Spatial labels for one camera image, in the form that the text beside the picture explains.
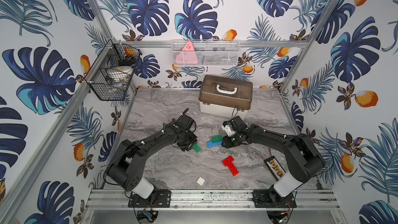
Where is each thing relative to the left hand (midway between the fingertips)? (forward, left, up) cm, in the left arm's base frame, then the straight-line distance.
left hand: (197, 141), depth 86 cm
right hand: (+3, -16, -5) cm, 17 cm away
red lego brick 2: (-11, -20, -6) cm, 24 cm away
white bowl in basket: (+22, +42, +27) cm, 54 cm away
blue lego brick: (+2, -8, -7) cm, 11 cm away
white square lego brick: (-19, -3, -5) cm, 20 cm away
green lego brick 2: (-3, 0, -2) cm, 3 cm away
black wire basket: (+41, +53, +26) cm, 72 cm away
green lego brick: (+5, -11, -4) cm, 13 cm away
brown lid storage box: (+23, -15, +13) cm, 30 cm away
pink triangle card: (+39, +9, +28) cm, 49 cm away
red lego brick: (-7, -17, -6) cm, 20 cm away
